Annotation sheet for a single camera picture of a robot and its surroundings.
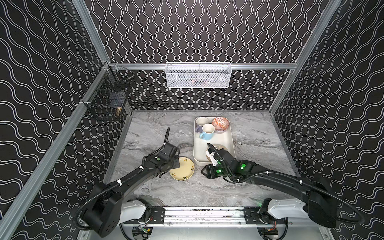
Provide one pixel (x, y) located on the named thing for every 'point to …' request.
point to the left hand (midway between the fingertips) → (176, 161)
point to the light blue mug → (208, 130)
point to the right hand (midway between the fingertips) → (203, 171)
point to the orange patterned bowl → (220, 123)
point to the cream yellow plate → (186, 170)
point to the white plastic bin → (225, 140)
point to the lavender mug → (200, 122)
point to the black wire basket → (108, 101)
